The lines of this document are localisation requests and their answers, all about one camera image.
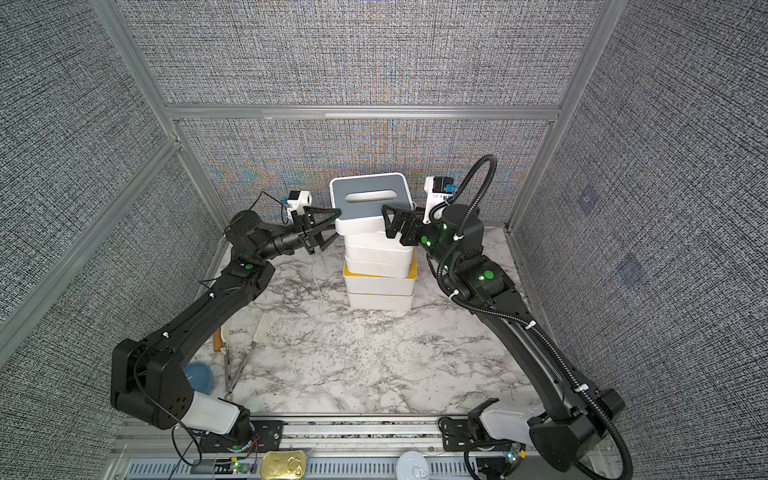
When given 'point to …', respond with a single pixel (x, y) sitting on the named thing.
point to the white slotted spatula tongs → (260, 332)
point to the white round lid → (412, 465)
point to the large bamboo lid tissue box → (380, 302)
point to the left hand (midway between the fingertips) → (346, 219)
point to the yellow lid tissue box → (356, 284)
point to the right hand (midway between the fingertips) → (401, 200)
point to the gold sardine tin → (283, 465)
